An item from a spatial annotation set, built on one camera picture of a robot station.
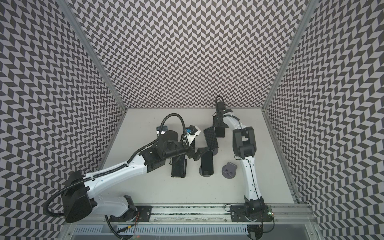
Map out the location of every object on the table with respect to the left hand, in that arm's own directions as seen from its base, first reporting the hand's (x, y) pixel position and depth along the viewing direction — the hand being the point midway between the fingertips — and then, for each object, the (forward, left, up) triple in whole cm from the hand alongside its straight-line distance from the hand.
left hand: (203, 142), depth 70 cm
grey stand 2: (-5, +1, -27) cm, 27 cm away
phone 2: (-6, +13, -15) cm, 21 cm away
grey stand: (+6, -8, -22) cm, 24 cm away
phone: (+12, -5, -15) cm, 20 cm away
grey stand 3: (-6, -14, -20) cm, 26 cm away
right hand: (+29, -13, -26) cm, 41 cm away
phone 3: (-4, -2, -16) cm, 16 cm away
